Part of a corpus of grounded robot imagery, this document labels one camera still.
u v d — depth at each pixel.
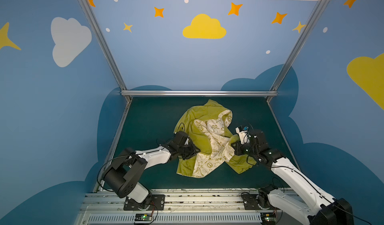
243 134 0.74
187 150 0.78
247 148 0.69
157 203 0.74
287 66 1.01
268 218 0.72
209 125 0.98
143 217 0.71
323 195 0.42
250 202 0.75
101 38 0.85
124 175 0.44
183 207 0.73
